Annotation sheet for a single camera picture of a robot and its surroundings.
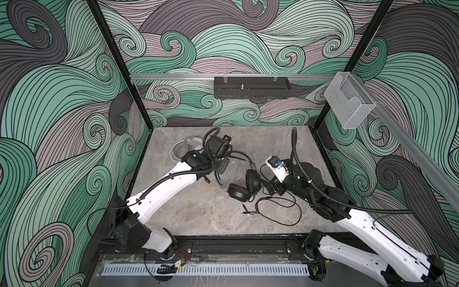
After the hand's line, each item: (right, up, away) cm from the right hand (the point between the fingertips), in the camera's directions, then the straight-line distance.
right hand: (270, 170), depth 68 cm
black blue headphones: (-12, -9, 0) cm, 15 cm away
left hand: (-20, +4, +9) cm, 22 cm away
